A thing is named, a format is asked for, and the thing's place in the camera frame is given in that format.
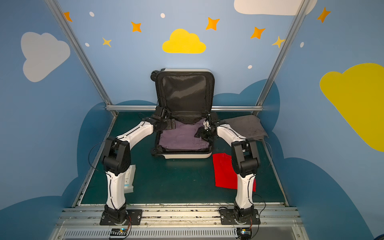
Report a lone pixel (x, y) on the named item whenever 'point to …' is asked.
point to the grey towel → (249, 127)
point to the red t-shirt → (225, 176)
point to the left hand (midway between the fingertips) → (168, 123)
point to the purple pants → (183, 137)
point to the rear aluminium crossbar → (213, 108)
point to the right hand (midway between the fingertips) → (199, 135)
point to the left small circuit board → (118, 232)
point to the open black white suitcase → (187, 94)
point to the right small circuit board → (244, 233)
